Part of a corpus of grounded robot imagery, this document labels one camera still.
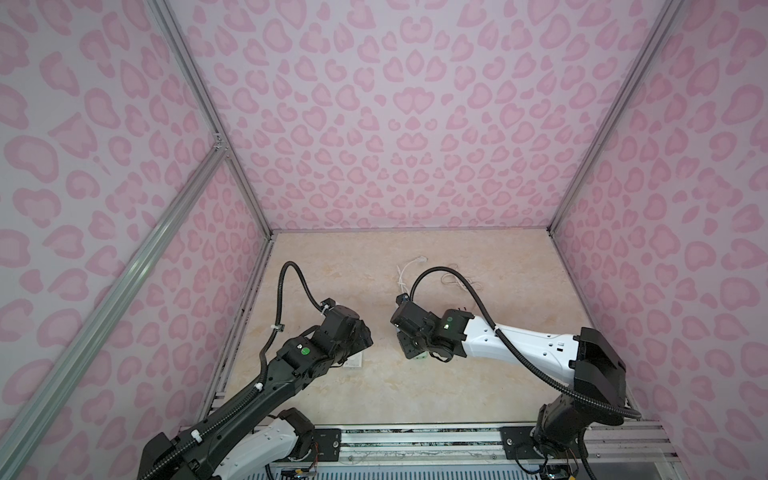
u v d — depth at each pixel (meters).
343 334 0.60
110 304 0.55
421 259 1.10
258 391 0.47
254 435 0.56
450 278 1.04
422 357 0.70
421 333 0.59
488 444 0.75
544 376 0.42
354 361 0.84
